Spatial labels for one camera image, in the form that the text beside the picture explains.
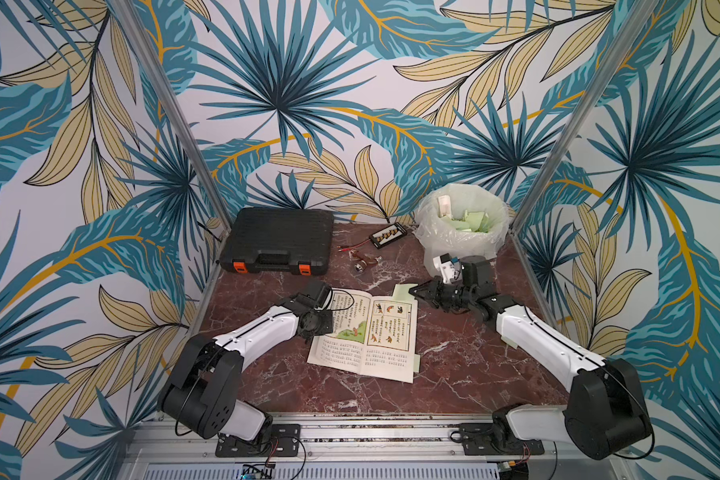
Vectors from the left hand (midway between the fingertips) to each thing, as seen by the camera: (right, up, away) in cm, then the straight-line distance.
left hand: (324, 328), depth 88 cm
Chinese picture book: (+14, -3, +2) cm, 14 cm away
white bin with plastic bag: (+45, +33, +11) cm, 57 cm away
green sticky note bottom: (+27, -9, -3) cm, 29 cm away
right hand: (+24, +12, -7) cm, 28 cm away
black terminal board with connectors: (+21, +29, +26) cm, 44 cm away
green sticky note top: (+22, +11, -5) cm, 25 cm away
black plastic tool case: (-17, +27, +17) cm, 36 cm away
